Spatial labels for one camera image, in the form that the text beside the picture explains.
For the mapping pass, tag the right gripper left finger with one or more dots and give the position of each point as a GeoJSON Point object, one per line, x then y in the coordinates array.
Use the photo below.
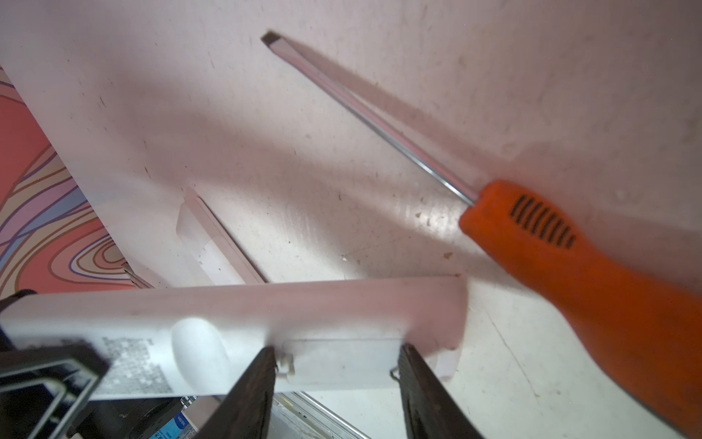
{"type": "Point", "coordinates": [246, 410]}

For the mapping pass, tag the blue label water bottle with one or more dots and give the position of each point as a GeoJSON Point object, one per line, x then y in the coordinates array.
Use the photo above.
{"type": "Point", "coordinates": [177, 428]}

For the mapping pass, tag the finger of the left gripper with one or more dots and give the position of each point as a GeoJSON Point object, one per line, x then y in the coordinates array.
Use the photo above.
{"type": "Point", "coordinates": [43, 390]}

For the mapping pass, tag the orange handled screwdriver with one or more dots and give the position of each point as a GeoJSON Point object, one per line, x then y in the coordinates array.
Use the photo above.
{"type": "Point", "coordinates": [644, 333]}

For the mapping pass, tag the white remote control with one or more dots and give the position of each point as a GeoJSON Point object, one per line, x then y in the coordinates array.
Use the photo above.
{"type": "Point", "coordinates": [198, 341]}

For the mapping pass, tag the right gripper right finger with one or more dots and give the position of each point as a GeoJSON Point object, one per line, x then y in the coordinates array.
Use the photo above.
{"type": "Point", "coordinates": [429, 411]}

